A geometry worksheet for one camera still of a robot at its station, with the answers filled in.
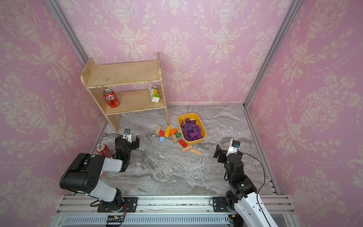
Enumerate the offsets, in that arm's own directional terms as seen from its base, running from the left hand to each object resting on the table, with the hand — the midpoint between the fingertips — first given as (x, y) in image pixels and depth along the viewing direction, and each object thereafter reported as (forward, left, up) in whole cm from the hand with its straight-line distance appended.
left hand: (129, 136), depth 93 cm
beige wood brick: (+2, -30, -5) cm, 30 cm away
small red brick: (-1, -35, -5) cm, 35 cm away
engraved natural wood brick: (-8, -44, -5) cm, 45 cm away
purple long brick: (+4, -44, -3) cm, 44 cm away
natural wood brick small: (-5, -38, -6) cm, 39 cm away
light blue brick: (+1, -21, -5) cm, 22 cm away
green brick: (+6, -32, -7) cm, 33 cm away
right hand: (-12, -60, +9) cm, 62 cm away
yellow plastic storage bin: (+9, -42, -2) cm, 43 cm away
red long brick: (+7, -20, -7) cm, 22 cm away
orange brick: (+8, -29, -5) cm, 30 cm away
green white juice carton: (+21, -16, +20) cm, 33 cm away
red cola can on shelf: (+12, +7, +23) cm, 27 cm away
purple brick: (+17, -44, -5) cm, 47 cm away
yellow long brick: (+8, -24, -6) cm, 26 cm away
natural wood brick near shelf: (+11, -17, -7) cm, 22 cm away
